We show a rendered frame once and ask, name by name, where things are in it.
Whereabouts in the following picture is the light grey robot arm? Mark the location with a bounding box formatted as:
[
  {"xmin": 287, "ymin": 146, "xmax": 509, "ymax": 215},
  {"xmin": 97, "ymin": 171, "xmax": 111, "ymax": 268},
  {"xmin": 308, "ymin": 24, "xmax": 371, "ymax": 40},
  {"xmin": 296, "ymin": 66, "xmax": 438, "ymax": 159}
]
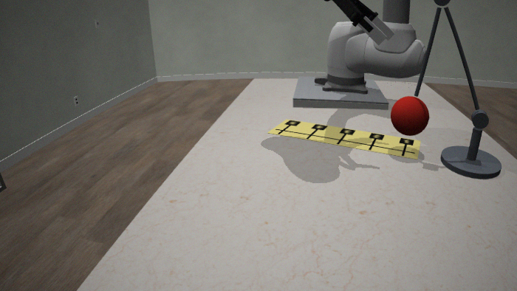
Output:
[{"xmin": 315, "ymin": 0, "xmax": 426, "ymax": 94}]

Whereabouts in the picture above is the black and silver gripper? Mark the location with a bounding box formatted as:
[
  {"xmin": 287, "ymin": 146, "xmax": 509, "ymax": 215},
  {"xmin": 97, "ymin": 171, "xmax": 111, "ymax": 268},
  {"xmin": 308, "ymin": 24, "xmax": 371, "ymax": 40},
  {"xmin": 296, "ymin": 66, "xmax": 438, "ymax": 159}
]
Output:
[{"xmin": 333, "ymin": 0, "xmax": 394, "ymax": 46}]

